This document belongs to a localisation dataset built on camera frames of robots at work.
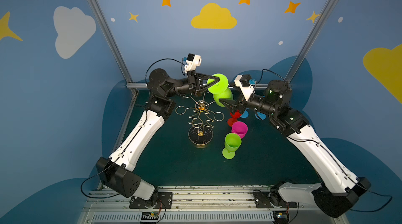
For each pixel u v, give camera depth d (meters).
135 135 0.44
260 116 0.57
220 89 0.52
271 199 0.67
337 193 0.39
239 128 0.86
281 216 0.73
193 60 0.54
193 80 0.49
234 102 0.53
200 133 0.96
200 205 0.73
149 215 0.73
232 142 0.84
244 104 0.52
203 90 0.51
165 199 0.75
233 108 0.55
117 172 0.39
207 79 0.53
